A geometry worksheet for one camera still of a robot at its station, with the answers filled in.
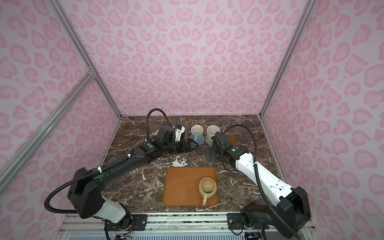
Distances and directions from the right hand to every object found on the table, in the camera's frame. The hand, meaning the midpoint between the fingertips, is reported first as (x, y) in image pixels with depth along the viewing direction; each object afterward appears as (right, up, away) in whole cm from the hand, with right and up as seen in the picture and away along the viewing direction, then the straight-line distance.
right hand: (214, 154), depth 80 cm
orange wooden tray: (-19, -19, +5) cm, 27 cm away
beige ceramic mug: (-4, -19, +3) cm, 20 cm away
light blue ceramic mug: (-9, +10, +16) cm, 21 cm away
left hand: (-10, +6, -3) cm, 12 cm away
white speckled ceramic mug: (+1, +12, +23) cm, 26 cm away
